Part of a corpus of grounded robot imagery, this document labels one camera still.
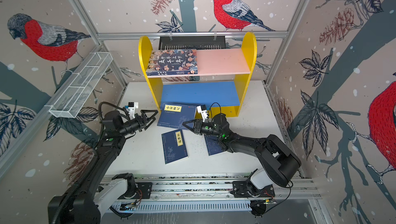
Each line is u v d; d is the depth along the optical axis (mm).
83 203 385
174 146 883
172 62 713
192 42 987
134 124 686
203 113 747
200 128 685
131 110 727
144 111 686
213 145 871
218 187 761
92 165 472
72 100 713
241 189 734
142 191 729
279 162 438
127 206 709
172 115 773
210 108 742
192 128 722
